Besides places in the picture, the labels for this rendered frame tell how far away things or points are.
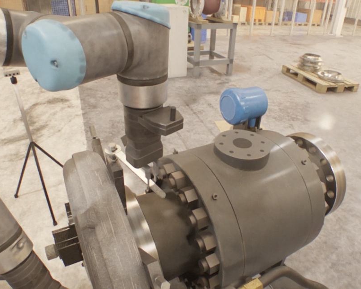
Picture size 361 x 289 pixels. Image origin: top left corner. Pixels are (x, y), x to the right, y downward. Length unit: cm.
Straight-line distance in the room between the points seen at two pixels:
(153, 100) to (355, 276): 174
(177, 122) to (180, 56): 425
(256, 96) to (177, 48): 351
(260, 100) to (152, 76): 84
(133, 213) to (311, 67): 495
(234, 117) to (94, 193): 70
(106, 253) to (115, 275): 5
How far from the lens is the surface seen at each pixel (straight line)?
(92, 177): 75
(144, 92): 45
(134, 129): 50
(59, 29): 36
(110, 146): 70
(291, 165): 107
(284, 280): 145
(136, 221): 84
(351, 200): 251
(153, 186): 60
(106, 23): 39
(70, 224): 87
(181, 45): 465
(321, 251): 200
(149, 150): 54
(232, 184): 90
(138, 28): 41
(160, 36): 43
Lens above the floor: 143
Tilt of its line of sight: 32 degrees down
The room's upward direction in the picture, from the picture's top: 1 degrees clockwise
